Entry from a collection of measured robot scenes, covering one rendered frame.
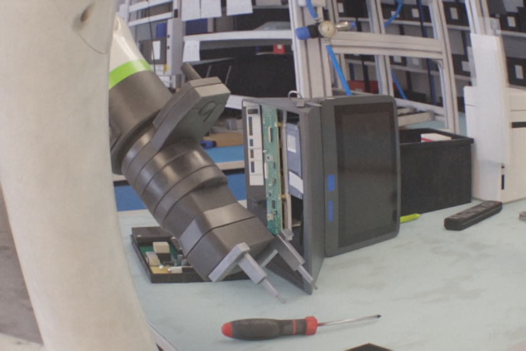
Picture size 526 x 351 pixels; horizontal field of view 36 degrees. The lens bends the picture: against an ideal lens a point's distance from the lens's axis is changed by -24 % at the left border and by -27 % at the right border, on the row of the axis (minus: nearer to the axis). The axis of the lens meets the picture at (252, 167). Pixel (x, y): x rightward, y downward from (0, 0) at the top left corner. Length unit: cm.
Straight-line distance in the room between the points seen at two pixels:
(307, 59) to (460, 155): 131
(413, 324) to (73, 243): 47
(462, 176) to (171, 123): 84
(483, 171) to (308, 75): 131
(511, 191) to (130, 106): 89
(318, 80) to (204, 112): 198
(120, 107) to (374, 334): 34
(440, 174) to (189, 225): 79
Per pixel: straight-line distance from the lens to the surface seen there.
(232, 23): 380
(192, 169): 90
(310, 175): 114
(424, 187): 160
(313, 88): 287
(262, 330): 98
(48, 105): 56
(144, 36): 525
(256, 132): 136
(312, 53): 287
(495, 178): 162
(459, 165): 164
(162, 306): 113
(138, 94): 93
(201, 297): 118
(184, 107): 89
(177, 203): 90
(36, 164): 58
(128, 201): 281
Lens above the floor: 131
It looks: 8 degrees down
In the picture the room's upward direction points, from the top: 3 degrees counter-clockwise
